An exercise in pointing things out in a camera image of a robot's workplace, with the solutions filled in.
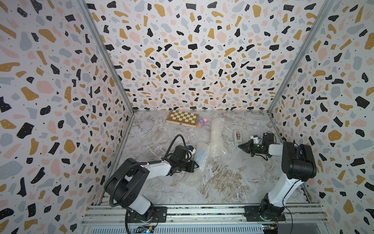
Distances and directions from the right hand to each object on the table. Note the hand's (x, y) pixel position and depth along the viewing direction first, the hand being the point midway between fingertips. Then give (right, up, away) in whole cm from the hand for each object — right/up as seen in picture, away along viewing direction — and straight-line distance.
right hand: (240, 145), depth 97 cm
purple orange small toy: (-26, +16, +13) cm, 33 cm away
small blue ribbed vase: (-27, -5, -8) cm, 28 cm away
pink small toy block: (-22, +17, +16) cm, 33 cm away
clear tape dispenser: (-1, +5, +4) cm, 7 cm away
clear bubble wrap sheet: (-16, -1, -6) cm, 17 cm away
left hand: (-28, -11, -9) cm, 31 cm away
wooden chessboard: (-40, +19, +16) cm, 47 cm away
